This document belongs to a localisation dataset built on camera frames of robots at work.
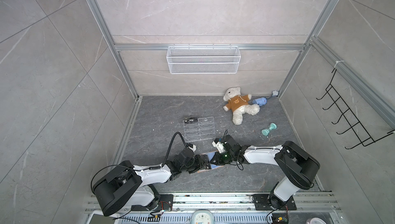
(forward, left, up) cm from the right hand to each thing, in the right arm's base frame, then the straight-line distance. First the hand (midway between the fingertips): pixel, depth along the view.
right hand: (210, 161), depth 87 cm
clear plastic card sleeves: (+3, 0, +1) cm, 3 cm away
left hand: (-1, +1, +5) cm, 5 cm away
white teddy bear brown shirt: (+37, -22, +7) cm, 44 cm away
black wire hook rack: (-4, -60, +32) cm, 68 cm away
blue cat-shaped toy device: (+43, -40, +3) cm, 59 cm away
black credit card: (+23, +10, +10) cm, 27 cm away
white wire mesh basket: (+58, +2, +30) cm, 65 cm away
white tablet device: (-26, +51, +6) cm, 58 cm away
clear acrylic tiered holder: (+19, +6, +5) cm, 21 cm away
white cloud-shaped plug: (+54, -56, -1) cm, 78 cm away
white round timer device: (-26, +5, +3) cm, 27 cm away
